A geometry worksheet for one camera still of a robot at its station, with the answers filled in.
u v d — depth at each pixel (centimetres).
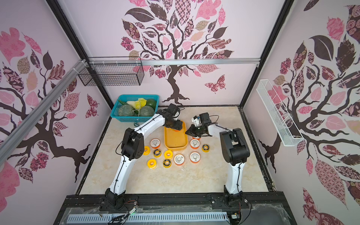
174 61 94
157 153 92
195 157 90
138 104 110
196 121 94
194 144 96
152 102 111
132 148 61
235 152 53
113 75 142
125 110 103
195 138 97
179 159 89
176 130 96
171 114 81
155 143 96
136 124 106
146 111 103
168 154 91
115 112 106
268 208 72
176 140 98
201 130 85
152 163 87
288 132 65
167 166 86
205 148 95
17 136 52
